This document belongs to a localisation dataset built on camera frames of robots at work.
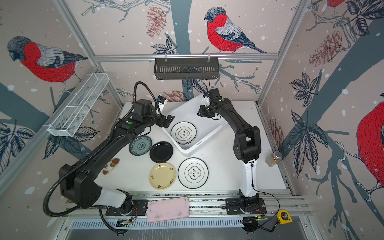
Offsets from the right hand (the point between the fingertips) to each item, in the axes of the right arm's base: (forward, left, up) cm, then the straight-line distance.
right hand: (198, 114), depth 94 cm
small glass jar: (-25, -43, -10) cm, 50 cm away
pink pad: (-51, +13, -13) cm, 54 cm away
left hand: (-10, +17, +13) cm, 24 cm away
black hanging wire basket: (+33, +10, +13) cm, 37 cm away
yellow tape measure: (-51, -42, -15) cm, 68 cm away
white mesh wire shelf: (-19, +63, +18) cm, 68 cm away
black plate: (-20, +24, -14) cm, 34 cm away
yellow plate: (-34, +21, -16) cm, 43 cm away
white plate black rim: (-32, +2, -16) cm, 36 cm away
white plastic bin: (+7, +8, -5) cm, 12 cm away
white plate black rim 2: (-5, +11, -13) cm, 18 cm away
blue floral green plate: (-16, +39, -14) cm, 44 cm away
